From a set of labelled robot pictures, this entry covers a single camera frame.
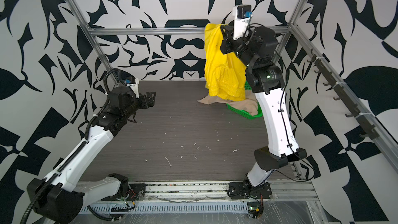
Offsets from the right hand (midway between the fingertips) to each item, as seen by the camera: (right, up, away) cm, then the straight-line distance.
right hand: (223, 22), depth 52 cm
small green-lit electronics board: (+17, -76, +19) cm, 80 cm away
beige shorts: (+21, -28, +38) cm, 52 cm away
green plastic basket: (+18, -34, +41) cm, 57 cm away
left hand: (-32, -22, +22) cm, 45 cm away
